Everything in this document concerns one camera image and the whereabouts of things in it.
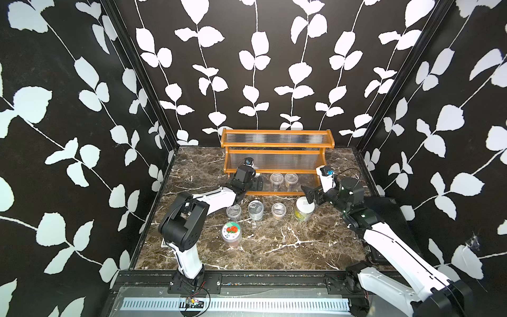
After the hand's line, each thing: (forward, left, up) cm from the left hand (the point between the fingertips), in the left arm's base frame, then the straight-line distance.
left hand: (254, 173), depth 95 cm
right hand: (-13, -22, +13) cm, 29 cm away
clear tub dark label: (-3, -18, -3) cm, 19 cm away
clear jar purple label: (-18, +10, -4) cm, 21 cm away
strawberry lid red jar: (-29, +10, -2) cm, 31 cm away
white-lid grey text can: (-2, -1, +1) cm, 2 cm away
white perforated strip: (-51, +30, -10) cm, 60 cm away
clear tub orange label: (-18, -10, -5) cm, 21 cm away
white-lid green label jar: (-20, -21, -1) cm, 29 cm away
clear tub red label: (-2, -11, -3) cm, 12 cm away
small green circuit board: (-50, +24, -10) cm, 57 cm away
